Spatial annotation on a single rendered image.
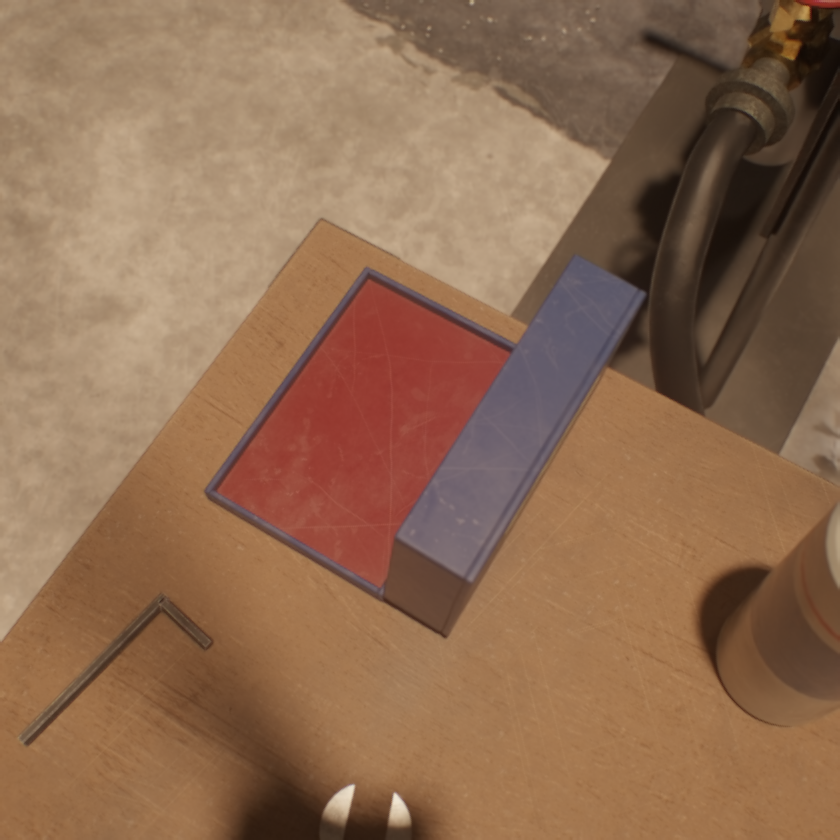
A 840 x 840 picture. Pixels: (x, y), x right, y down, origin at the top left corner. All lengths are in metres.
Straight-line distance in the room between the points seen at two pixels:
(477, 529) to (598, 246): 0.79
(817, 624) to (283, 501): 0.28
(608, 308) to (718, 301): 0.71
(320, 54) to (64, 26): 0.30
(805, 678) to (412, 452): 0.23
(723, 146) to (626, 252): 0.49
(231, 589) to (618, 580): 0.20
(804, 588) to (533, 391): 0.14
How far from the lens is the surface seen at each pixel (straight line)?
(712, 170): 0.77
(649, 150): 1.33
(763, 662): 0.54
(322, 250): 0.68
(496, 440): 0.49
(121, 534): 0.63
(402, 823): 0.57
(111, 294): 1.25
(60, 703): 0.60
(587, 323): 0.52
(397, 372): 0.64
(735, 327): 1.03
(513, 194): 1.28
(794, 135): 1.01
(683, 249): 0.76
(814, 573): 0.46
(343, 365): 0.64
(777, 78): 0.82
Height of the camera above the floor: 1.04
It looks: 66 degrees down
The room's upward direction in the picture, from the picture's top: straight up
